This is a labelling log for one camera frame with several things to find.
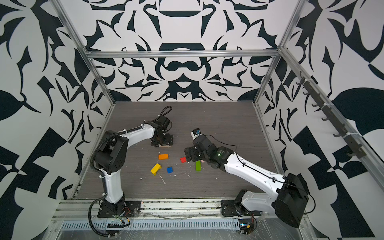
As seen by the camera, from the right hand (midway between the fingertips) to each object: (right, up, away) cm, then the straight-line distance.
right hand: (191, 149), depth 78 cm
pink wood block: (+5, -3, -11) cm, 12 cm away
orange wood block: (-17, -7, +12) cm, 22 cm away
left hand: (-16, +2, +18) cm, 24 cm away
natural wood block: (-17, 0, +10) cm, 20 cm away
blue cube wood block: (-13, -14, +9) cm, 21 cm away
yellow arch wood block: (-21, -13, +7) cm, 25 cm away
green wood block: (+4, -11, +8) cm, 15 cm away
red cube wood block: (-5, -9, +12) cm, 16 cm away
